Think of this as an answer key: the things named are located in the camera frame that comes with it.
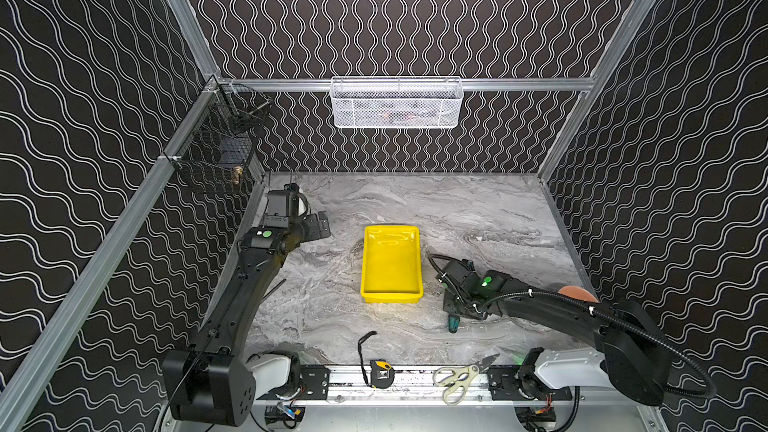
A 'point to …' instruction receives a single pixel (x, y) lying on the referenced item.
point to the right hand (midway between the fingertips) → (451, 307)
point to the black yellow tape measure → (382, 373)
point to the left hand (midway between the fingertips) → (320, 222)
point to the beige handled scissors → (456, 379)
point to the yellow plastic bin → (391, 264)
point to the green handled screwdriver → (453, 322)
